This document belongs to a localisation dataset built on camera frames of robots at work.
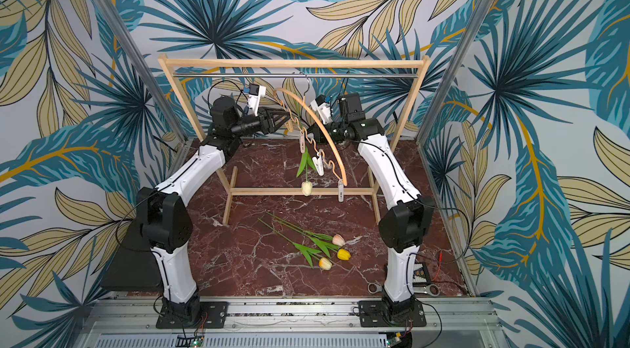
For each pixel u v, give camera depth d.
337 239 0.87
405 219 0.49
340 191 0.65
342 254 0.83
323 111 0.73
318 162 0.69
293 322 0.73
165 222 0.50
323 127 0.60
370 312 0.73
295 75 0.98
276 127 0.73
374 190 0.98
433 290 0.79
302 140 0.74
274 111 0.73
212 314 0.74
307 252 0.86
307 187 0.76
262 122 0.72
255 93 0.70
